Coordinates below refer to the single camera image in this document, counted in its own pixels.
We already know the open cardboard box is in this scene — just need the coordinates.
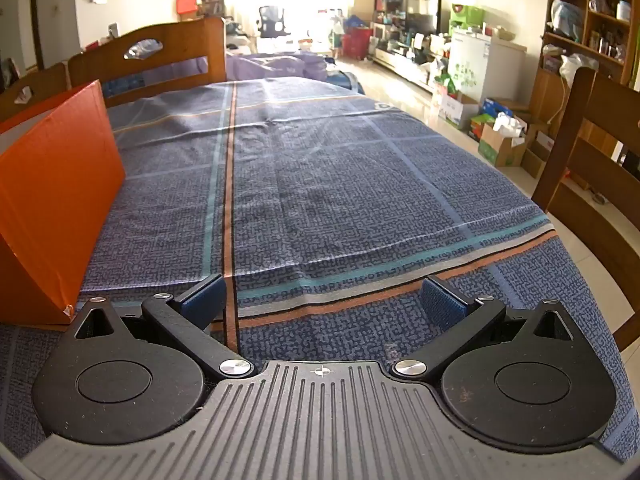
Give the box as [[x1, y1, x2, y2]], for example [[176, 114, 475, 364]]
[[477, 115, 536, 168]]

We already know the white printed carton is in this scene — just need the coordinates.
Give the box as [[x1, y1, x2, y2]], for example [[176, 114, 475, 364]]
[[440, 92, 481, 128]]

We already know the white plastic bag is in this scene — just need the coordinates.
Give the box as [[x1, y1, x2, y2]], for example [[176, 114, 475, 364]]
[[559, 53, 599, 92]]

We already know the orange cardboard box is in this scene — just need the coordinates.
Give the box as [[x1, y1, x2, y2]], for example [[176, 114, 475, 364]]
[[0, 80, 126, 326]]

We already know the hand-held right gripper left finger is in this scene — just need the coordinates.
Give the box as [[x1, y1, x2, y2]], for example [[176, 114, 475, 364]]
[[64, 274, 253, 380]]

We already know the blue plastic bag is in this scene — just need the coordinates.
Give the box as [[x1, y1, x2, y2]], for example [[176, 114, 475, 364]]
[[550, 0, 583, 41]]

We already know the black television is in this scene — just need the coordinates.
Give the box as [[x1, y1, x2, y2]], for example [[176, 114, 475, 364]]
[[405, 0, 442, 36]]

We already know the purple bedding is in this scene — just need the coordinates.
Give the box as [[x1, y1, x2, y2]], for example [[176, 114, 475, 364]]
[[225, 52, 336, 83]]

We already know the green box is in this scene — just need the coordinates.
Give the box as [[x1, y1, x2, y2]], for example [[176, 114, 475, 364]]
[[449, 4, 485, 36]]

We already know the black office chair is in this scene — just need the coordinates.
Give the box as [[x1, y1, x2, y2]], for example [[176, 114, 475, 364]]
[[257, 5, 292, 40]]

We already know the red plastic basket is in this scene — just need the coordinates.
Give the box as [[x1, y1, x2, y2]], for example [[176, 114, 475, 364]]
[[341, 27, 373, 60]]

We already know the white chest freezer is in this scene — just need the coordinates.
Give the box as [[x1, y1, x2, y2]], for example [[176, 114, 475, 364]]
[[446, 29, 527, 106]]

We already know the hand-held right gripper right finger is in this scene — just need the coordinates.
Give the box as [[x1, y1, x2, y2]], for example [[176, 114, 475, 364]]
[[392, 275, 576, 378]]

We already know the white television stand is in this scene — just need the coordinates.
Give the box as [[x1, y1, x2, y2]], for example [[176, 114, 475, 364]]
[[372, 47, 436, 93]]

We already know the blue patterned tablecloth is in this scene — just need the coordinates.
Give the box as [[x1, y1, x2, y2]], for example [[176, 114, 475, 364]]
[[0, 79, 631, 461]]

